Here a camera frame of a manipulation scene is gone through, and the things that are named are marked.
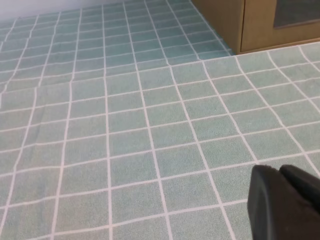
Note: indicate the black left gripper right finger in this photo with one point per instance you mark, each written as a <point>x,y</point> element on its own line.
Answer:
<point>307,185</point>

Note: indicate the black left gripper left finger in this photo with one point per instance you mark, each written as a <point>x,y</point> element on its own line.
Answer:
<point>277,211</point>

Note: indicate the cyan checkered tablecloth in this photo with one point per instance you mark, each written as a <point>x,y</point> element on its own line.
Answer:
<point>135,121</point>

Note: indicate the brown cardboard shoebox shell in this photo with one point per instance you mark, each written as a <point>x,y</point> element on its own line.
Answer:
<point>249,26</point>

